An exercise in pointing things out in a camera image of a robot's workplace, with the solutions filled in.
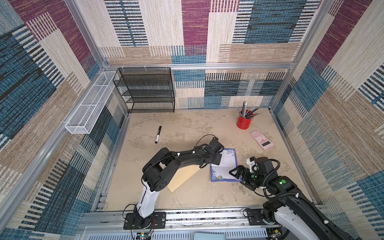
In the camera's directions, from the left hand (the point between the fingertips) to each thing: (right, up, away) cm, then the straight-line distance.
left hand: (217, 158), depth 94 cm
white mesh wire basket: (-66, +27, -19) cm, 74 cm away
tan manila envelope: (-21, -9, -5) cm, 24 cm away
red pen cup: (+21, +22, +12) cm, 33 cm away
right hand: (+8, -7, -15) cm, 18 cm away
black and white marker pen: (-39, +14, +11) cm, 43 cm away
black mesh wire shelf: (-48, +46, +15) cm, 69 cm away
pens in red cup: (+22, +30, +11) cm, 39 cm away
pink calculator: (+33, +9, +6) cm, 34 cm away
